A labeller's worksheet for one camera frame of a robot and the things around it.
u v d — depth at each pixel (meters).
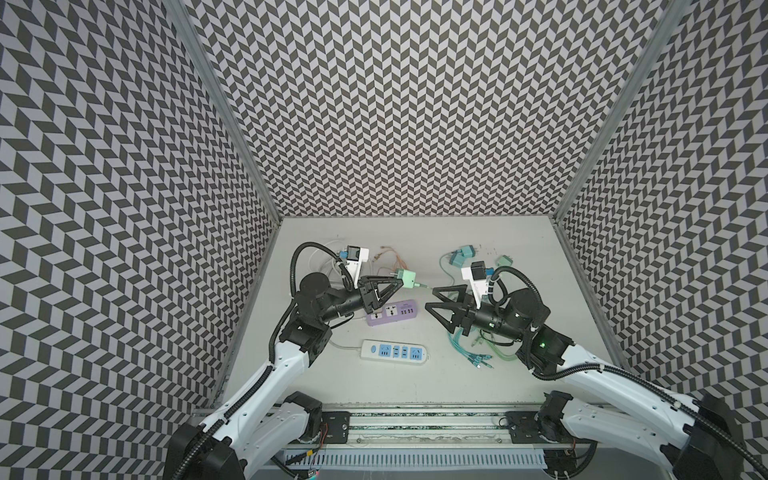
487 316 0.60
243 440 0.41
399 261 1.03
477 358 0.83
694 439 0.40
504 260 1.05
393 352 0.83
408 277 0.67
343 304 0.59
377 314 0.89
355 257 0.63
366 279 0.64
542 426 0.65
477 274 0.58
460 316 0.58
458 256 1.04
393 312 0.89
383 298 0.63
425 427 0.74
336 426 0.72
